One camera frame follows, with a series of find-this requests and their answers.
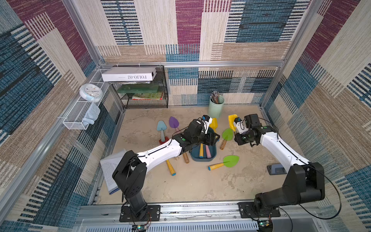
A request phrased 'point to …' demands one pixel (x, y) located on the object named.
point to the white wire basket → (74, 120)
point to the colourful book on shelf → (149, 96)
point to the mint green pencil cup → (215, 109)
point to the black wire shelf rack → (128, 104)
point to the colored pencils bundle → (215, 96)
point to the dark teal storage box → (203, 152)
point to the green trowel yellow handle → (229, 161)
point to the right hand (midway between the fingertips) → (238, 136)
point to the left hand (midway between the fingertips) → (215, 134)
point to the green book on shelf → (138, 88)
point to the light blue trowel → (161, 125)
